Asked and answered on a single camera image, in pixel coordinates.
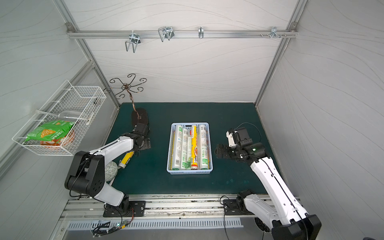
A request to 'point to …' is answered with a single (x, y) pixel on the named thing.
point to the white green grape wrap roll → (184, 148)
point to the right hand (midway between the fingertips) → (224, 151)
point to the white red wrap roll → (177, 147)
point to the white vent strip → (104, 224)
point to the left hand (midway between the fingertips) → (140, 145)
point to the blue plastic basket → (186, 171)
